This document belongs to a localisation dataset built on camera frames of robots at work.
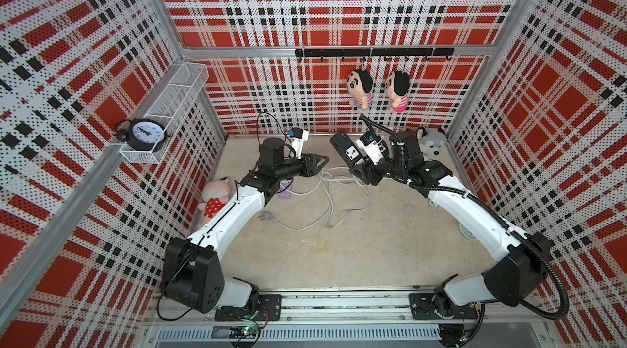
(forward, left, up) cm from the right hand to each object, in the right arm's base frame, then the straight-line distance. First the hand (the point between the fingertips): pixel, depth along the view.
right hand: (361, 164), depth 76 cm
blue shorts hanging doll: (+33, -2, +8) cm, 34 cm away
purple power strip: (+4, +28, -24) cm, 37 cm away
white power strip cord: (-6, +35, -23) cm, 42 cm away
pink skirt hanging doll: (+33, -17, +6) cm, 38 cm away
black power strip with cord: (+2, +4, +6) cm, 7 cm away
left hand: (+2, +11, +1) cm, 11 cm away
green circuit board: (-42, +39, -27) cm, 63 cm away
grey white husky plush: (+16, -29, -8) cm, 35 cm away
